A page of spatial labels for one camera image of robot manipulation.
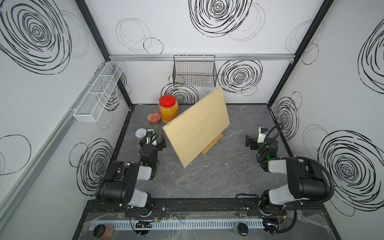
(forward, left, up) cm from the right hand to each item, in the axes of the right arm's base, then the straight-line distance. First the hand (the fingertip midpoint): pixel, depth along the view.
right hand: (255, 135), depth 92 cm
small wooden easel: (-4, +26, -3) cm, 26 cm away
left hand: (-3, +63, +4) cm, 63 cm away
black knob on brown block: (-50, +74, +3) cm, 89 cm away
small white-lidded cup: (+1, +73, -1) cm, 73 cm away
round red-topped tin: (+16, +68, -4) cm, 70 cm away
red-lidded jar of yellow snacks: (+16, +55, +8) cm, 58 cm away
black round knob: (-47, +16, +2) cm, 50 cm away
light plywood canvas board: (-7, +40, +12) cm, 42 cm away
